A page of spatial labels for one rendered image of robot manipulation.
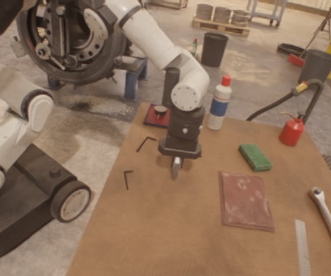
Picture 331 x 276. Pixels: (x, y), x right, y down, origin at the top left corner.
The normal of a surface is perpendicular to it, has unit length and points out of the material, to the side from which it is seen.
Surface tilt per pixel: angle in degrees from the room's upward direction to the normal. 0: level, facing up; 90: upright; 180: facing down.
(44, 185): 45
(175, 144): 90
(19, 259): 0
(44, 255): 0
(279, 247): 0
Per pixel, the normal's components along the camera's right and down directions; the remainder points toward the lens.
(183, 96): -0.34, 0.54
